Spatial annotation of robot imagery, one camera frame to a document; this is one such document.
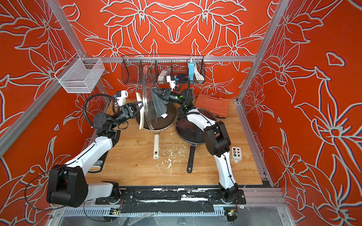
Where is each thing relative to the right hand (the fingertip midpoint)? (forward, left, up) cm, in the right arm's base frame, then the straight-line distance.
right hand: (149, 93), depth 72 cm
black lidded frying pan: (-4, -24, -32) cm, 40 cm away
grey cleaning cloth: (-2, -5, -6) cm, 8 cm away
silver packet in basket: (+22, -4, -6) cm, 23 cm away
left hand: (-11, 0, +2) cm, 11 cm away
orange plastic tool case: (+21, -46, -32) cm, 59 cm away
